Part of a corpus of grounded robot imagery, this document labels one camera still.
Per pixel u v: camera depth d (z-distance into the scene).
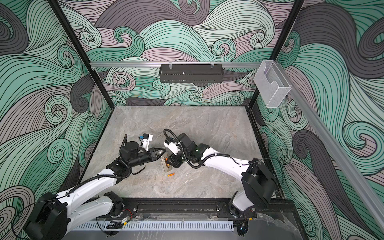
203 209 0.74
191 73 0.94
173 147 0.71
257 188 0.41
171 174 0.85
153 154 0.70
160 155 0.74
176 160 0.69
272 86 0.78
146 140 0.73
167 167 0.76
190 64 0.92
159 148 0.75
